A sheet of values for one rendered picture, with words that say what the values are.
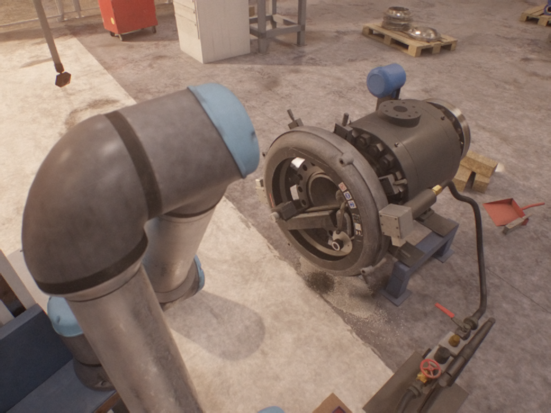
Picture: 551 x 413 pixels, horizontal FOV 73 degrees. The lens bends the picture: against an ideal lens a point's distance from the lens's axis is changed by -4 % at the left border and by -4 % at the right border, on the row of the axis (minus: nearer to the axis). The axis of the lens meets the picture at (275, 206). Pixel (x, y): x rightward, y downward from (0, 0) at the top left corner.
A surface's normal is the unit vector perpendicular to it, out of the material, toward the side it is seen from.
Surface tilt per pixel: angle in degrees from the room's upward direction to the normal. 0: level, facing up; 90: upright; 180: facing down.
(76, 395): 0
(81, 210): 60
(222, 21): 90
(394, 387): 0
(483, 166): 90
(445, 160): 67
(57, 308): 5
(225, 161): 85
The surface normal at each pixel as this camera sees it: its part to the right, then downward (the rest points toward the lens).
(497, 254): 0.00, -0.76
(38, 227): -0.35, 0.04
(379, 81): -0.75, 0.43
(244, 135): 0.62, 0.18
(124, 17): 0.71, 0.46
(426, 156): 0.51, -0.09
